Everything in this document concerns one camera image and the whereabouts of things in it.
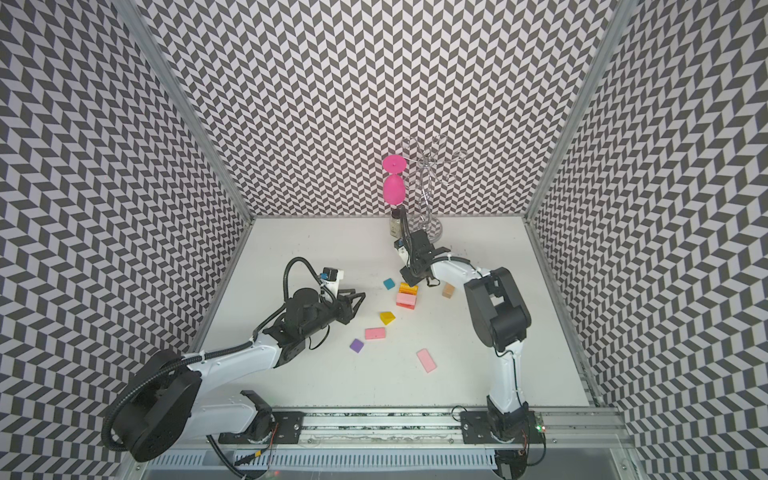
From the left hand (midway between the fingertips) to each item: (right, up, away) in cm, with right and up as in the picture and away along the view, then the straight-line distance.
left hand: (362, 295), depth 83 cm
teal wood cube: (+7, +1, +16) cm, 17 cm away
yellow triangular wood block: (+7, -8, +8) cm, 14 cm away
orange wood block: (+13, 0, +13) cm, 18 cm away
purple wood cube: (-2, -15, +3) cm, 16 cm away
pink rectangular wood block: (+3, -12, +5) cm, 13 cm away
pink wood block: (+18, -19, +1) cm, 26 cm away
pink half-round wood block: (+13, -3, +9) cm, 16 cm away
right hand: (+15, +3, +16) cm, 22 cm away
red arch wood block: (+13, -6, +11) cm, 19 cm away
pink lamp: (+9, +34, +13) cm, 37 cm away
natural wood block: (+26, -1, +12) cm, 29 cm away
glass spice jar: (+9, +22, +24) cm, 34 cm away
